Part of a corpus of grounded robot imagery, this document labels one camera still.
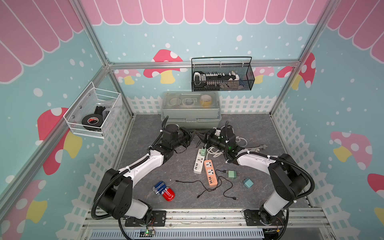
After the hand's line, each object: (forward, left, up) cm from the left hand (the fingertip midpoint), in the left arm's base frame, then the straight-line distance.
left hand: (198, 132), depth 81 cm
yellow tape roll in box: (+32, -5, -5) cm, 32 cm away
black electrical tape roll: (-4, +49, +12) cm, 50 cm away
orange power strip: (-15, -8, -20) cm, 26 cm away
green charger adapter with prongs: (-16, -20, -20) cm, 33 cm away
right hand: (-1, +2, +2) cm, 3 cm away
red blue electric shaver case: (-24, +20, -19) cm, 37 cm away
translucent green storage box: (+20, 0, -2) cm, 20 cm away
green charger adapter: (-3, -3, -16) cm, 17 cm away
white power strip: (-11, -1, -19) cm, 22 cm away
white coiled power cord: (-2, -11, -19) cm, 22 cm away
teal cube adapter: (-21, -29, -20) cm, 40 cm away
